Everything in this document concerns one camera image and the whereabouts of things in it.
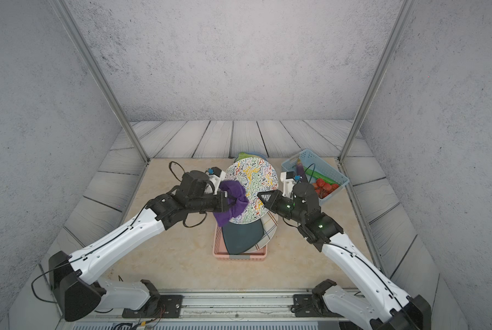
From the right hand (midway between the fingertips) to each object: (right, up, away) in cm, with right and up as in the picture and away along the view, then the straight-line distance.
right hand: (256, 195), depth 69 cm
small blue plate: (-1, +18, +47) cm, 50 cm away
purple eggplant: (+24, +10, +43) cm, 50 cm away
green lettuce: (-7, +17, +46) cm, 50 cm away
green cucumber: (+34, +6, +42) cm, 54 cm away
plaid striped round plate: (+6, -12, +16) cm, 21 cm away
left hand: (-6, -3, +3) cm, 7 cm away
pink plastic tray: (-14, -25, +14) cm, 32 cm away
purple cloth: (-6, -2, +1) cm, 7 cm away
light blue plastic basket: (+32, +14, +45) cm, 57 cm away
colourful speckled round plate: (+1, +6, +6) cm, 8 cm away
